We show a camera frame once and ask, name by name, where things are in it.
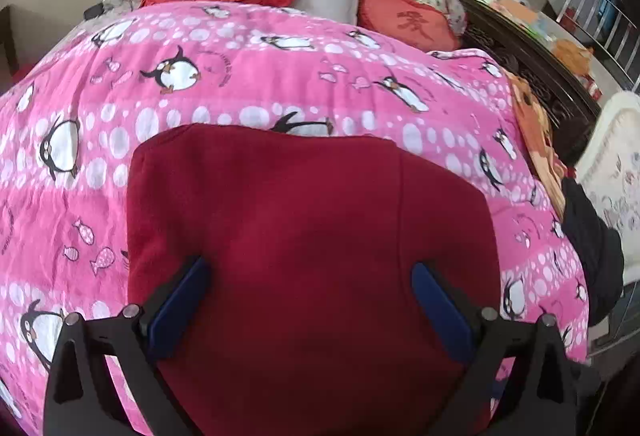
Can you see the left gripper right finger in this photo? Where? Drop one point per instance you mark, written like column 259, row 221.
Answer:
column 517, row 378

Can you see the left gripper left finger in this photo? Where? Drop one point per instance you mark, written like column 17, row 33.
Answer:
column 81, row 398

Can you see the pink penguin quilt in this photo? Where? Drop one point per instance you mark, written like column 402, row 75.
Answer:
column 69, row 130

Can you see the dark red knit sweater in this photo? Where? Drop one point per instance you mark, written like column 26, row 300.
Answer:
column 309, row 325

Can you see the white ornate chair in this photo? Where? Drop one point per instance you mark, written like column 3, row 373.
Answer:
column 608, row 171

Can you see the right red heart cushion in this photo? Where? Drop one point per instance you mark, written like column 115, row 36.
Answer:
column 416, row 24

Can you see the orange patterned blanket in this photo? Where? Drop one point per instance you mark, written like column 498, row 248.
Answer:
column 536, row 131

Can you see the metal railing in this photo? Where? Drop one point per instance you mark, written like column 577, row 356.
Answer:
column 606, row 27

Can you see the black garment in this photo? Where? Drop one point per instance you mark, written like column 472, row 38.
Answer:
column 599, row 249

